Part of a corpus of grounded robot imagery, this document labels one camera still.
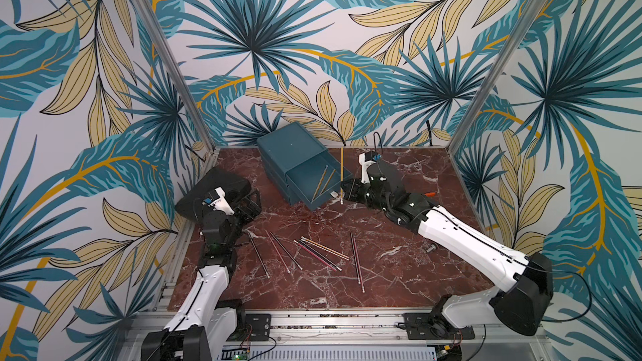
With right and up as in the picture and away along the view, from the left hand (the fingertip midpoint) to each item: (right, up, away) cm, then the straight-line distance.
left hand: (251, 199), depth 82 cm
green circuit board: (0, -44, -10) cm, 45 cm away
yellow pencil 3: (+29, +8, -5) cm, 30 cm away
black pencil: (+1, -20, +6) cm, 21 cm away
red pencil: (+7, -19, +6) cm, 22 cm away
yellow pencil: (+22, +5, +6) cm, 24 cm away
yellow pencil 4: (+24, -18, +8) cm, 31 cm away
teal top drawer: (+19, +5, +7) cm, 21 cm away
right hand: (+28, +5, -7) cm, 30 cm away
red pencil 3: (+36, -23, +4) cm, 43 cm away
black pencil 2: (+12, -20, +5) cm, 24 cm away
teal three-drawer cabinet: (+9, +18, +10) cm, 23 cm away
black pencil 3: (+22, -20, +6) cm, 30 cm away
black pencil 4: (+34, -21, +6) cm, 41 cm away
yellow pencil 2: (+25, +5, +8) cm, 27 cm away
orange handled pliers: (+68, 0, +22) cm, 71 cm away
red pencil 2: (+20, -20, +6) cm, 29 cm away
